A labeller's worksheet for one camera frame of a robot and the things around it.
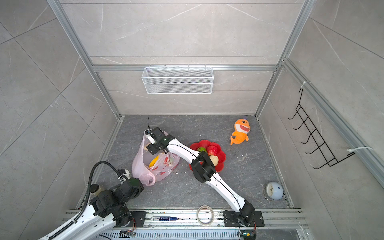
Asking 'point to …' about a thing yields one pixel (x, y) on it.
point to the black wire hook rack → (313, 132)
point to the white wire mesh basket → (178, 80)
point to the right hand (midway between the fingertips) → (153, 145)
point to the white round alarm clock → (273, 191)
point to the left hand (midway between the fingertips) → (143, 179)
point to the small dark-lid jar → (95, 189)
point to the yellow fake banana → (153, 161)
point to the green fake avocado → (201, 149)
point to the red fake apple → (212, 150)
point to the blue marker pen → (164, 218)
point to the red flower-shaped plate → (205, 144)
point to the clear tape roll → (212, 220)
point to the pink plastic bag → (149, 168)
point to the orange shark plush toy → (241, 127)
